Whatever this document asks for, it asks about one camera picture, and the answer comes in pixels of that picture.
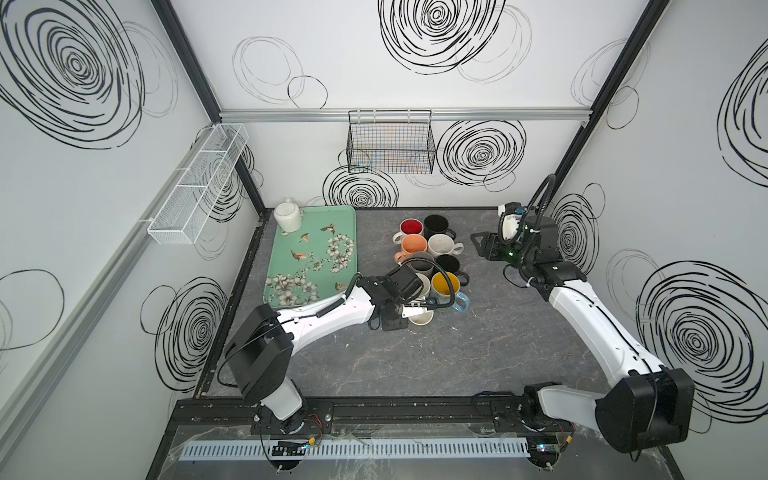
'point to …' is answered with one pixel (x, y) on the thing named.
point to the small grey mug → (422, 319)
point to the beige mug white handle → (440, 244)
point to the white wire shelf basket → (187, 208)
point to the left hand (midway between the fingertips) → (402, 309)
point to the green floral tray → (317, 260)
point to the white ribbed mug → (288, 217)
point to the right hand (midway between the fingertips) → (477, 235)
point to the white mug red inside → (408, 226)
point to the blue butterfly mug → (441, 291)
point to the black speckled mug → (451, 264)
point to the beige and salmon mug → (411, 244)
